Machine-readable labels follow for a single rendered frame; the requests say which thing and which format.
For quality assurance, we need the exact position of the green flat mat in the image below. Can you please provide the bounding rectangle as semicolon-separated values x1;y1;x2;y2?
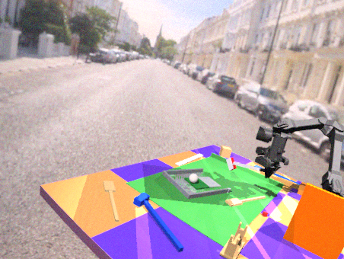
126;157;282;247

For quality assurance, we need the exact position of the white golf ball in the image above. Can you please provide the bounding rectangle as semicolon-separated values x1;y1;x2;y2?
190;174;199;183

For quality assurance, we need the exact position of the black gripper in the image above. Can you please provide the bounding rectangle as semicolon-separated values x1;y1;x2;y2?
255;145;289;179

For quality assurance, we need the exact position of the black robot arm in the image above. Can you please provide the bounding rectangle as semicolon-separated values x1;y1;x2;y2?
256;117;344;197

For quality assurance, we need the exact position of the white flat bar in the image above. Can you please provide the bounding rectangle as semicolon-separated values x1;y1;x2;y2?
175;154;204;166

